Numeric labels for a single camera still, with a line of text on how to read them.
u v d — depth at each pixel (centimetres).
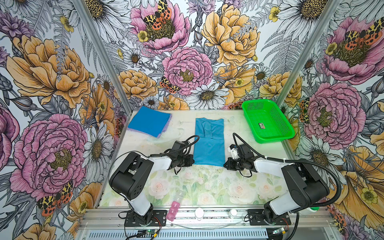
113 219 76
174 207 76
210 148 99
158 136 105
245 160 73
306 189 45
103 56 89
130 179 46
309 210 70
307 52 88
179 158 79
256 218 74
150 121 113
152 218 73
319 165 45
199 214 70
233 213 71
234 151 87
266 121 118
